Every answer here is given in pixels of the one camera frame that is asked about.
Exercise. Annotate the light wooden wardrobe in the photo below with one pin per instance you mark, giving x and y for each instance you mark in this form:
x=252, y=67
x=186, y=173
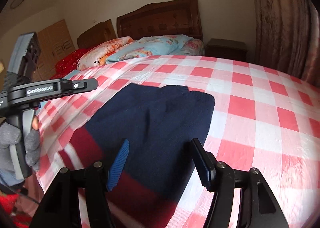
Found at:
x=55, y=43

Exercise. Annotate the round ceiling lamp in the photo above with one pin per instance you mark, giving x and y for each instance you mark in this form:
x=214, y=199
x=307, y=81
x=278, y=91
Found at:
x=15, y=4

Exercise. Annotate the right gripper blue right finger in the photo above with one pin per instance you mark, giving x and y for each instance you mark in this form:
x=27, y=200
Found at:
x=203, y=164

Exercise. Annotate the carved wooden headboard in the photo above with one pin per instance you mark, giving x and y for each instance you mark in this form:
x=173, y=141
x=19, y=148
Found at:
x=161, y=19

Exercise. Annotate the red white striped navy sweater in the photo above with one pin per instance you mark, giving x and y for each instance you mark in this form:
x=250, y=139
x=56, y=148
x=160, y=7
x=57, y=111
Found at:
x=159, y=123

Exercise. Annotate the red dotted blanket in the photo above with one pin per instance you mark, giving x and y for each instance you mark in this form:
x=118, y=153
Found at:
x=68, y=63

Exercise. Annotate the pink brown patterned curtain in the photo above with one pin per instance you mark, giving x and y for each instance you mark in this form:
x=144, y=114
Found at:
x=287, y=38

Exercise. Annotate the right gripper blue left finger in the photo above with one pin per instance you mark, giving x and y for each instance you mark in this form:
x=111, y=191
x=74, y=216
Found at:
x=117, y=166

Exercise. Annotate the orange floral pillow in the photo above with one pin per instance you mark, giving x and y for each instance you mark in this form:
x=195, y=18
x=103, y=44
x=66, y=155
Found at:
x=97, y=55

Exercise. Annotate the dark wooden nightstand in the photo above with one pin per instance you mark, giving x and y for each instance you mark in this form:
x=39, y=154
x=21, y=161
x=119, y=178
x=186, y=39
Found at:
x=226, y=49

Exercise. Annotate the light blue floral folded quilt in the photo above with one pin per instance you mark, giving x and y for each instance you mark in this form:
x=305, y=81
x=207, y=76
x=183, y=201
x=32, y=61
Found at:
x=180, y=44

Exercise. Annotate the red white checkered bed sheet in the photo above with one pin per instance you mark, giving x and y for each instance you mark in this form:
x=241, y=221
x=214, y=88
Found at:
x=262, y=118

